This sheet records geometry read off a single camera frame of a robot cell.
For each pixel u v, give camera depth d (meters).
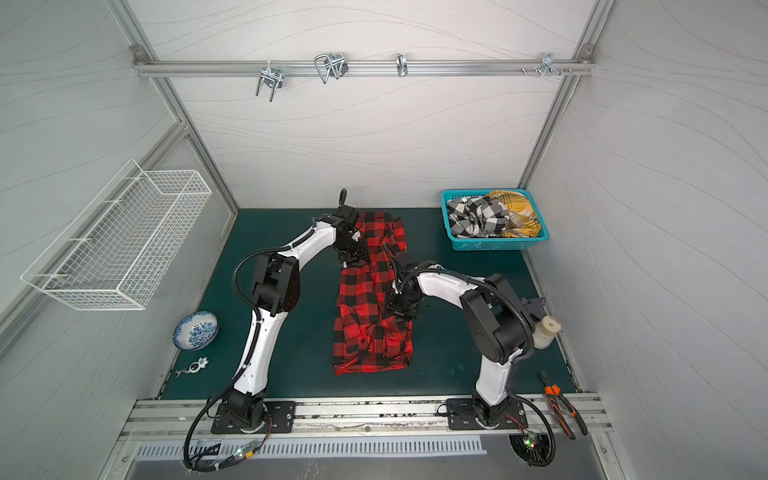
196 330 0.87
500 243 1.04
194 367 0.80
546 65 0.77
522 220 1.03
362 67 0.77
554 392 0.77
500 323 0.48
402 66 0.78
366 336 0.84
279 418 0.74
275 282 0.63
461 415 0.73
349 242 0.91
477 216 1.08
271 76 0.79
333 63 0.76
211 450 0.72
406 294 0.78
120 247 0.69
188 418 0.75
